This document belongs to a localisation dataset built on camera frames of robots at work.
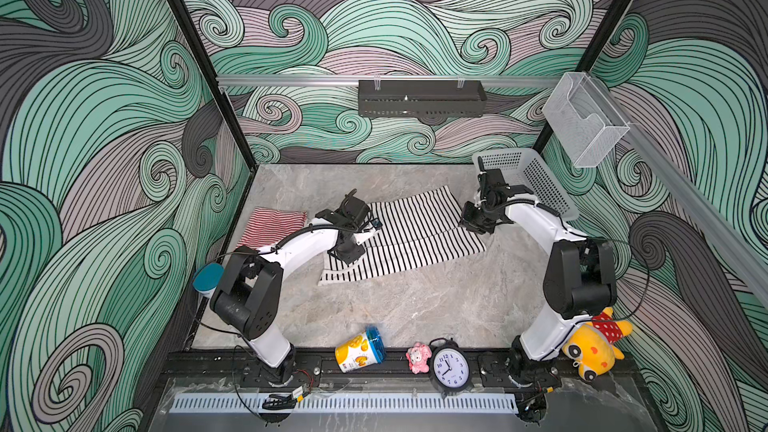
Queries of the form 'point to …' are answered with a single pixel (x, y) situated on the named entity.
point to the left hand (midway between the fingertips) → (350, 245)
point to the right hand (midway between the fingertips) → (463, 224)
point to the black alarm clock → (449, 367)
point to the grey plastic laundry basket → (524, 167)
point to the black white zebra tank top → (410, 230)
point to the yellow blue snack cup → (362, 351)
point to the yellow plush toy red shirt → (593, 349)
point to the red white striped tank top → (266, 227)
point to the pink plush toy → (418, 358)
